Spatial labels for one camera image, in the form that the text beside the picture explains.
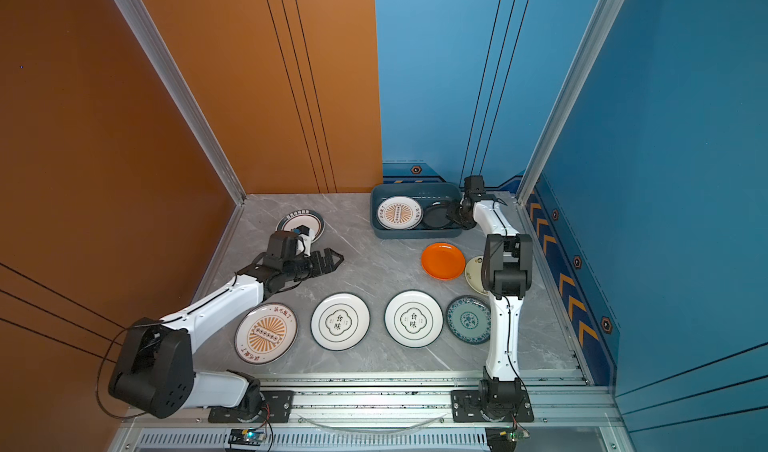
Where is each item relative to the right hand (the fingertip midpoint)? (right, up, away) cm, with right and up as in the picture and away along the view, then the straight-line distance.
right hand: (449, 215), depth 107 cm
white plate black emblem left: (-36, -32, -20) cm, 52 cm away
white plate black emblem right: (-14, -31, -20) cm, 40 cm away
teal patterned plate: (+2, -31, -20) cm, 37 cm away
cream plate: (+6, -19, -10) cm, 23 cm away
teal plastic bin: (-7, +9, +13) cm, 17 cm away
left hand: (-38, -13, -20) cm, 45 cm away
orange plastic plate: (-4, -16, -7) cm, 18 cm away
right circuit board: (+6, -54, -37) cm, 66 cm away
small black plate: (-4, 0, +5) cm, 6 cm away
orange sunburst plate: (-18, +1, +5) cm, 19 cm away
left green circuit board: (-55, -54, -36) cm, 85 cm away
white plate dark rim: (-54, -1, +5) cm, 54 cm away
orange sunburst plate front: (-57, -35, -22) cm, 70 cm away
